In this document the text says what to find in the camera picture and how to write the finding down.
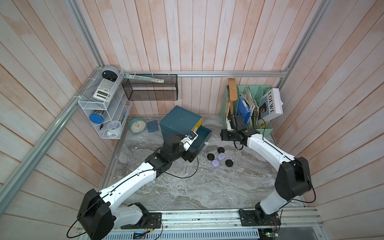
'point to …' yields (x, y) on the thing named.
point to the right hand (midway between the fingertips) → (223, 132)
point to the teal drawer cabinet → (179, 121)
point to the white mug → (113, 127)
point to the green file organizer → (245, 101)
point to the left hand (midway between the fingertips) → (191, 144)
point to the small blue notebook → (152, 126)
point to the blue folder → (244, 110)
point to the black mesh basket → (142, 90)
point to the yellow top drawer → (199, 123)
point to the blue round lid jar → (97, 118)
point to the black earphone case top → (221, 150)
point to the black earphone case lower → (229, 163)
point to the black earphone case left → (210, 156)
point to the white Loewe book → (271, 106)
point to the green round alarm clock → (137, 125)
